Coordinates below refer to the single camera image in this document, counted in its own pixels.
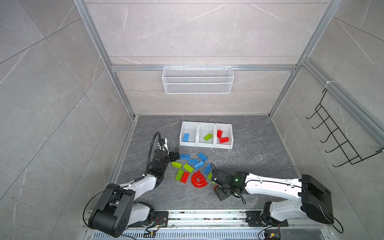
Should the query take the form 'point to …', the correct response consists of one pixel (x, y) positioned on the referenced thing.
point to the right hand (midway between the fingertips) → (220, 190)
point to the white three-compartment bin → (206, 134)
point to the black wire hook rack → (345, 148)
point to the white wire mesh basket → (198, 80)
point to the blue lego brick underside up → (207, 169)
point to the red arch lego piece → (199, 180)
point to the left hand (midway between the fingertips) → (171, 143)
